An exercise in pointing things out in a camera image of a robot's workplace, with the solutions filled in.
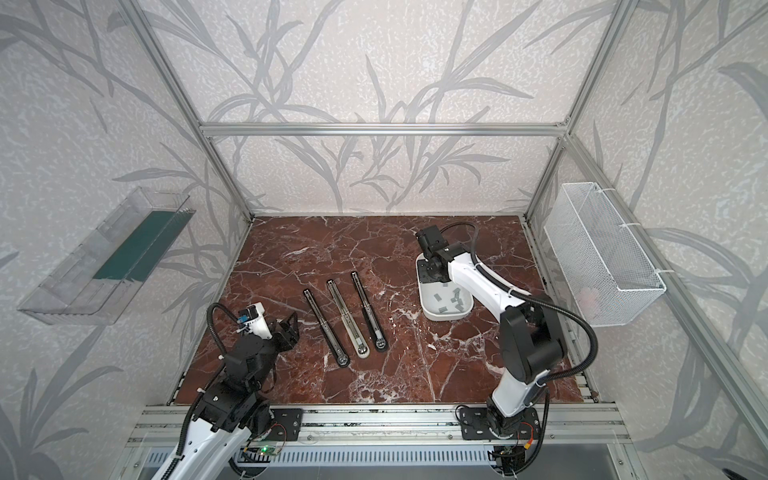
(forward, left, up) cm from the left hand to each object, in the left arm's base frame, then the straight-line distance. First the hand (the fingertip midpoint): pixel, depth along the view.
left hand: (293, 308), depth 80 cm
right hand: (+16, -38, -1) cm, 42 cm away
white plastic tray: (+9, -43, -13) cm, 46 cm away
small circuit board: (-31, +2, -12) cm, 33 cm away
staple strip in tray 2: (+6, -43, -13) cm, 45 cm away
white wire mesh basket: (-3, -72, +23) cm, 76 cm away
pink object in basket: (-1, -76, +9) cm, 77 cm away
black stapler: (-5, -23, -11) cm, 26 cm away
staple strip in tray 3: (+10, -48, -13) cm, 50 cm away
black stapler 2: (-9, -12, -11) cm, 19 cm away
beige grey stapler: (-3, -16, -11) cm, 20 cm away
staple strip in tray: (+10, -41, -12) cm, 44 cm away
